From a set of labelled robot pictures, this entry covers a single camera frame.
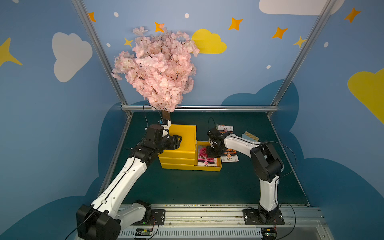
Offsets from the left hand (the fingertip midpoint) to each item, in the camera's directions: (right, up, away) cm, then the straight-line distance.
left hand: (177, 137), depth 78 cm
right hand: (+20, -13, +19) cm, 30 cm away
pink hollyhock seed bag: (+15, -16, +16) cm, 27 cm away
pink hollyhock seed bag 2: (+33, +4, +33) cm, 46 cm away
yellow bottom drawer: (+14, -20, +13) cm, 28 cm away
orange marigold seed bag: (+33, -14, +20) cm, 41 cm away
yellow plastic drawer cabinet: (+4, -11, 0) cm, 11 cm away
